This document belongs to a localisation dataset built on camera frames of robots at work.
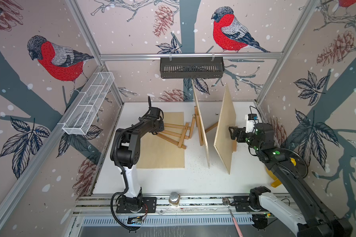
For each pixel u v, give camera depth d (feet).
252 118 2.12
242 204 2.40
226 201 2.49
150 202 2.45
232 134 2.33
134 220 2.31
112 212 2.28
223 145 2.49
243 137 2.23
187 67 3.50
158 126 2.89
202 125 2.15
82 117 2.36
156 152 3.01
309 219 1.33
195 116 3.51
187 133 3.27
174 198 2.17
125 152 1.72
